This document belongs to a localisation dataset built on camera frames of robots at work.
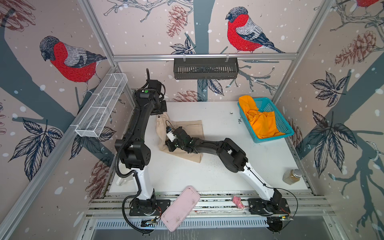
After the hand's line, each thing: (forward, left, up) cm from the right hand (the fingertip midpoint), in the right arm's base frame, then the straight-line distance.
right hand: (164, 144), depth 96 cm
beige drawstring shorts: (+14, -19, 0) cm, 23 cm away
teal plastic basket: (+35, -73, +3) cm, 81 cm away
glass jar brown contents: (-19, -72, +4) cm, 75 cm away
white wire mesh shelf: (-7, +27, +31) cm, 42 cm away
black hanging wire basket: (+46, -27, +27) cm, 60 cm away
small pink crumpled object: (-31, -43, 0) cm, 53 cm away
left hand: (+9, -1, +24) cm, 25 cm away
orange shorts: (+15, -66, +6) cm, 68 cm away
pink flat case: (-38, -14, 0) cm, 40 cm away
